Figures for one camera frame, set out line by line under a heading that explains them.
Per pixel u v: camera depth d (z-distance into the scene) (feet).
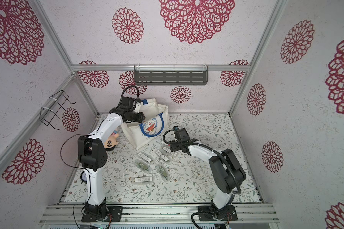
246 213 2.50
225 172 1.55
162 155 3.10
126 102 2.49
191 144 2.12
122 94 2.54
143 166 2.95
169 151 3.17
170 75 3.07
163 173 2.86
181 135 2.39
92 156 1.80
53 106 2.51
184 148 2.22
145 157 3.03
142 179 2.74
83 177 2.77
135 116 2.79
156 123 3.27
